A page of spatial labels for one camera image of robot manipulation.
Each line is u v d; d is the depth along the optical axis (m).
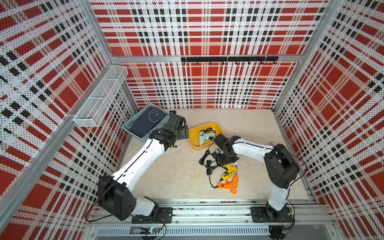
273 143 0.98
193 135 1.04
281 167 0.49
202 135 1.01
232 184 0.82
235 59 0.89
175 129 0.59
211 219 0.74
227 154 0.78
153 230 0.69
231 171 0.87
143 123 1.04
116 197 0.40
